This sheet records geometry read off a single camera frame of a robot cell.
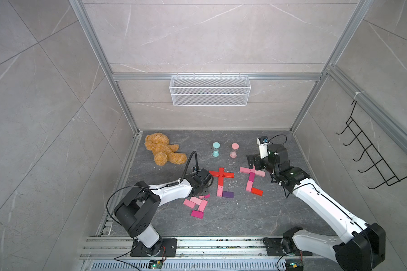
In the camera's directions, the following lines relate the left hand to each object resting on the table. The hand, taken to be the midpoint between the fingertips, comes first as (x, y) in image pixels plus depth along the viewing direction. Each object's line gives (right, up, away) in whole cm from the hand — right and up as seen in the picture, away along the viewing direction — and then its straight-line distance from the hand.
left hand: (205, 187), depth 90 cm
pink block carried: (+24, +8, +8) cm, 26 cm away
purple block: (+12, -3, -1) cm, 13 cm away
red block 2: (+14, +6, +6) cm, 16 cm away
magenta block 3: (+27, +5, +6) cm, 28 cm away
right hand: (+26, +20, -10) cm, 34 cm away
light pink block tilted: (-5, -6, -4) cm, 9 cm away
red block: (+6, +7, +7) cm, 11 cm away
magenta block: (+1, -4, -2) cm, 5 cm away
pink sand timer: (+18, +23, +8) cm, 30 cm away
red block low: (+9, +8, +8) cm, 15 cm away
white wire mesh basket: (+3, +56, +10) cm, 57 cm away
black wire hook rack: (+68, +14, -28) cm, 75 cm away
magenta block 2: (-4, -11, -7) cm, 14 cm away
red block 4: (+29, -2, 0) cm, 29 cm away
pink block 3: (+8, -2, 0) cm, 8 cm away
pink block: (-8, -7, -5) cm, 12 cm away
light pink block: (+21, +12, -17) cm, 30 cm away
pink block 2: (-1, -8, -5) cm, 10 cm away
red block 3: (+9, +3, +4) cm, 10 cm away
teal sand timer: (+7, +23, +10) cm, 26 cm away
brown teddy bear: (-28, +24, +10) cm, 39 cm away
